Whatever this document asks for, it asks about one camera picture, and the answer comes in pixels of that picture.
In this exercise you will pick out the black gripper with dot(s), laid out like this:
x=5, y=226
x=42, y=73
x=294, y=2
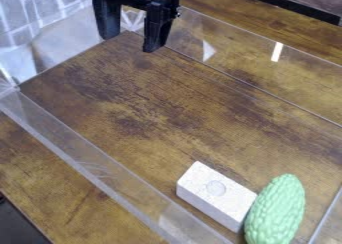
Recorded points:
x=160, y=13

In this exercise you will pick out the white foam block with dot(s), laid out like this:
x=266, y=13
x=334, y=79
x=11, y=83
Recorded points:
x=215, y=195

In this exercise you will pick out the clear acrylic tray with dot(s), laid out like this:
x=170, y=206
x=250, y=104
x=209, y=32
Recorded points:
x=225, y=109

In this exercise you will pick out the green bumpy gourd toy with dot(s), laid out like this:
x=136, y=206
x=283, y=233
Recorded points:
x=277, y=212

